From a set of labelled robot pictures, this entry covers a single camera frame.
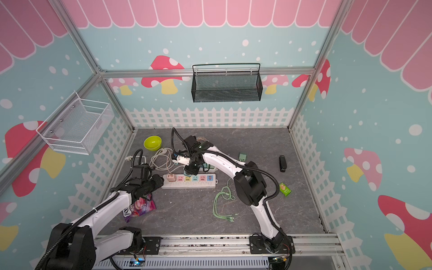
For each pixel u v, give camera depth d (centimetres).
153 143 109
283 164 97
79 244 41
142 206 83
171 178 89
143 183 69
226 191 90
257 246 74
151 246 77
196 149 66
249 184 53
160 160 103
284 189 90
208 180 92
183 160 79
